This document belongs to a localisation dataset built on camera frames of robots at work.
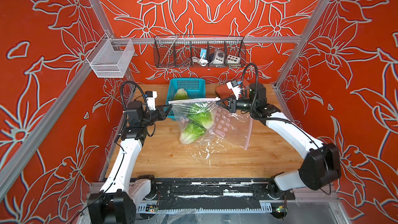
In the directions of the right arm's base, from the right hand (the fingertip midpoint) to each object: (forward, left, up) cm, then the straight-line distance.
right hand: (215, 103), depth 72 cm
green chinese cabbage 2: (+24, +21, -21) cm, 38 cm away
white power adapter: (+33, -4, +3) cm, 34 cm away
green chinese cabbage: (-4, +7, -8) cm, 11 cm away
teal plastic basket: (+35, +12, -25) cm, 45 cm away
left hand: (+1, +22, -3) cm, 22 cm away
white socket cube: (+35, -13, 0) cm, 37 cm away
